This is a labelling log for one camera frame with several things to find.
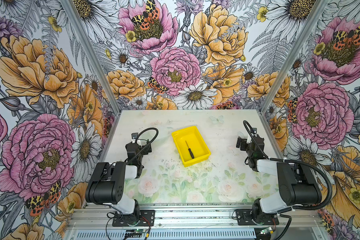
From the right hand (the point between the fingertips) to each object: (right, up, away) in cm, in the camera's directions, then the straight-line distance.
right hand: (246, 141), depth 95 cm
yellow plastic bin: (-31, -1, +8) cm, 32 cm away
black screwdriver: (-35, -7, +2) cm, 35 cm away
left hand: (-65, -2, 0) cm, 65 cm away
